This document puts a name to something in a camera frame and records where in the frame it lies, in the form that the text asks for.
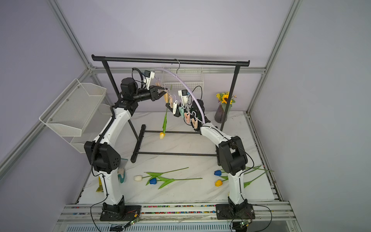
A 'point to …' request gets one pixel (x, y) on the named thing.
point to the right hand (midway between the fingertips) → (167, 107)
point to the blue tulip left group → (154, 180)
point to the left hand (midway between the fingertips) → (166, 90)
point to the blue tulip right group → (219, 173)
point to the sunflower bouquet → (222, 97)
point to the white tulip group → (139, 178)
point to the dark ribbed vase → (219, 114)
